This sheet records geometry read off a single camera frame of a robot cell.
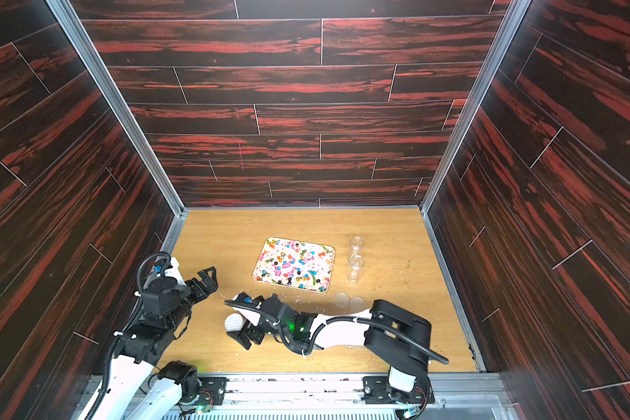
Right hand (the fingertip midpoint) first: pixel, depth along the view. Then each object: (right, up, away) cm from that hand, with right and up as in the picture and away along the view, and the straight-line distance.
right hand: (242, 313), depth 77 cm
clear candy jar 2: (+38, +13, +24) cm, 47 cm away
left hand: (-10, +12, -1) cm, 16 cm away
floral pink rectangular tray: (+14, +12, +24) cm, 31 cm away
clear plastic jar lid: (+31, 0, +14) cm, 34 cm away
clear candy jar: (+37, +21, +19) cm, 47 cm away
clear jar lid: (+37, -1, +14) cm, 39 cm away
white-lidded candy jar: (-2, -2, -1) cm, 3 cm away
